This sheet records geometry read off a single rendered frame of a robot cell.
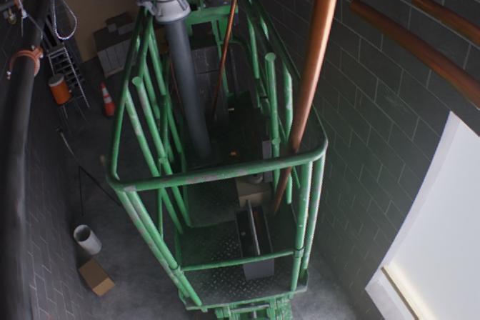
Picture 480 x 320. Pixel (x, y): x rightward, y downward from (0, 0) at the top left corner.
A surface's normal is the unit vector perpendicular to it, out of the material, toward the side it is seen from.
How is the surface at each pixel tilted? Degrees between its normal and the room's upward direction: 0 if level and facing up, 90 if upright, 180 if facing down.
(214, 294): 0
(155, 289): 0
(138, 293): 0
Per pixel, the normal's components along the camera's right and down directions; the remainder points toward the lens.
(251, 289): -0.12, -0.71
